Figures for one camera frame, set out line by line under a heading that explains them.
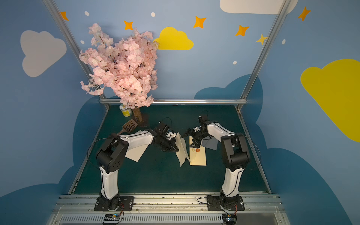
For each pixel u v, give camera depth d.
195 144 0.87
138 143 0.63
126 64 0.71
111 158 0.51
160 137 0.78
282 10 0.71
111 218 0.73
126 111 1.11
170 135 0.85
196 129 0.89
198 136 0.82
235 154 0.52
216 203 0.75
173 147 0.88
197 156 0.93
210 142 0.98
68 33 0.78
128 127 1.08
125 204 0.74
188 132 0.84
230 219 0.73
